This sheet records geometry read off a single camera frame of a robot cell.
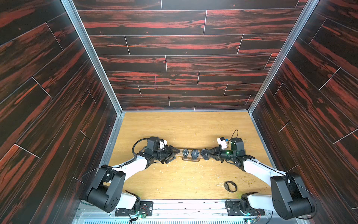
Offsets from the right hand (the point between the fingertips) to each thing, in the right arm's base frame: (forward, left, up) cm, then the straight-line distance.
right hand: (207, 151), depth 86 cm
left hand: (-4, +18, +1) cm, 18 cm away
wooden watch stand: (-2, +11, -7) cm, 13 cm away
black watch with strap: (-3, +2, +1) cm, 4 cm away
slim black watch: (-1, +14, -1) cm, 14 cm away
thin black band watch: (-19, -11, -7) cm, 23 cm away
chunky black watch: (-2, +8, -1) cm, 8 cm away
